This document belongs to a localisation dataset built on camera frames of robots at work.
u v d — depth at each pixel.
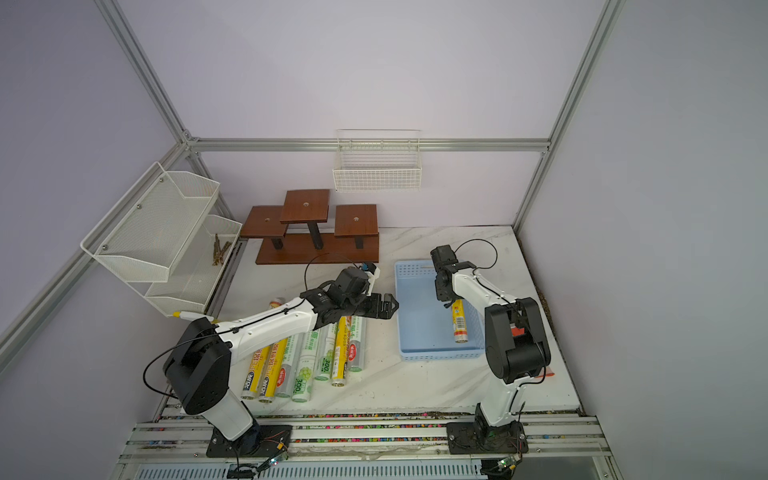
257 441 0.68
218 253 0.95
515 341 0.48
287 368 0.82
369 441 0.75
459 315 0.88
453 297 0.68
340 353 0.86
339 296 0.66
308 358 0.84
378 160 0.95
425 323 0.98
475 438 0.73
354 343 0.86
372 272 0.78
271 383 0.80
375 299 0.75
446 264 0.76
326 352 0.84
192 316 0.77
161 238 0.78
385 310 0.76
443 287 0.72
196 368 0.44
